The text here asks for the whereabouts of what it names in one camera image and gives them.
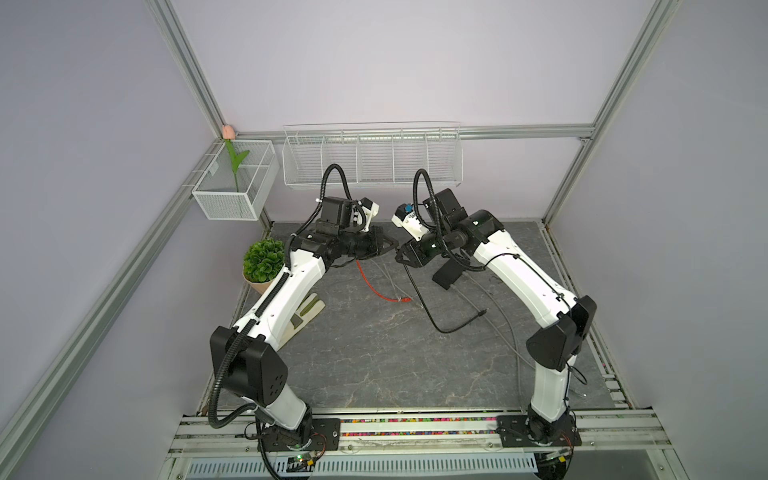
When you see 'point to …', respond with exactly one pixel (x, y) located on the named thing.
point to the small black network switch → (448, 274)
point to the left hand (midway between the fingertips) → (399, 247)
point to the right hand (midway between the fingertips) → (402, 256)
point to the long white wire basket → (377, 154)
